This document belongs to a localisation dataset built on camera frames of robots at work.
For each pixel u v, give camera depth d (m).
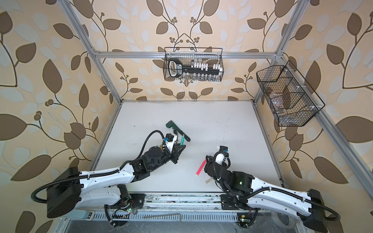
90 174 0.46
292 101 0.73
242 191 0.52
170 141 0.65
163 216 0.71
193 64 0.81
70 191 0.41
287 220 0.69
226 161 0.65
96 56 0.93
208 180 0.81
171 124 1.05
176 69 0.85
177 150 0.69
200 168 0.85
